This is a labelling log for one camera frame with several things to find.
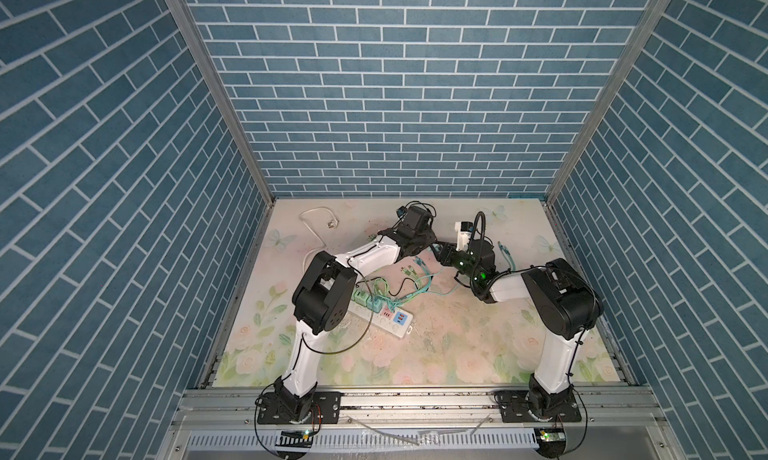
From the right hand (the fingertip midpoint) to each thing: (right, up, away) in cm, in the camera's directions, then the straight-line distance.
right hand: (430, 240), depth 94 cm
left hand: (+2, +2, +2) cm, 3 cm away
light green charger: (-21, -16, -8) cm, 28 cm away
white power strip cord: (-36, +5, +17) cm, 40 cm away
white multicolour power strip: (-12, -23, -8) cm, 27 cm away
